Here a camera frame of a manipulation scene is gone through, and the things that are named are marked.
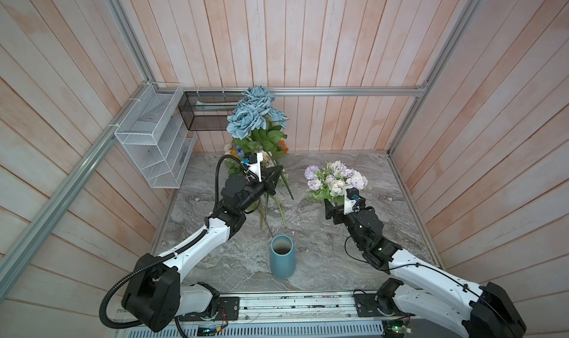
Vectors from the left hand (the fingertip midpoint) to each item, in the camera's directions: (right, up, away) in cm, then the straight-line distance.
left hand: (283, 170), depth 73 cm
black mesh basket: (-31, +25, +15) cm, 42 cm away
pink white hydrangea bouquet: (+16, -5, +2) cm, 17 cm away
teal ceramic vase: (0, -26, -7) cm, 27 cm away
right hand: (+20, -9, +6) cm, 22 cm away
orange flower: (+2, +12, +46) cm, 48 cm away
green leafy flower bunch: (-10, -17, +25) cm, 32 cm away
